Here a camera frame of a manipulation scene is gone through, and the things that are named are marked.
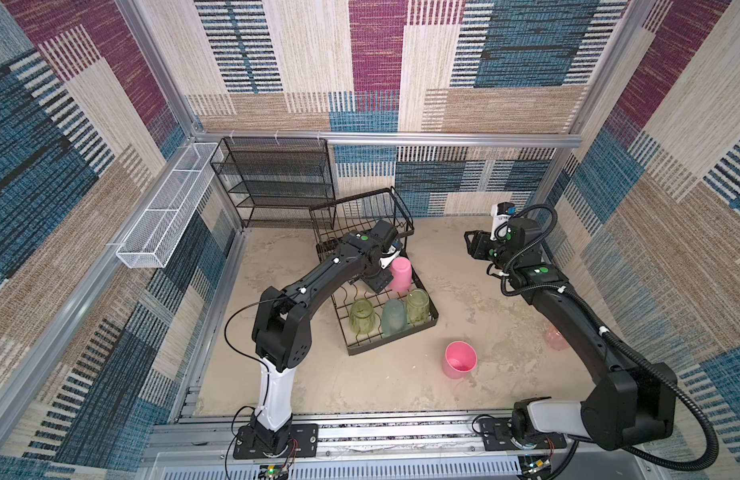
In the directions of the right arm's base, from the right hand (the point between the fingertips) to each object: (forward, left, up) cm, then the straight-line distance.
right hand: (473, 237), depth 82 cm
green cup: (-16, +31, -14) cm, 37 cm away
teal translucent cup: (-15, +22, -15) cm, 31 cm away
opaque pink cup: (-24, +4, -23) cm, 34 cm away
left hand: (-2, +27, -11) cm, 29 cm away
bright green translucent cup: (-10, +14, -16) cm, 24 cm away
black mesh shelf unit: (+36, +60, -6) cm, 70 cm away
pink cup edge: (-3, +19, -15) cm, 24 cm away
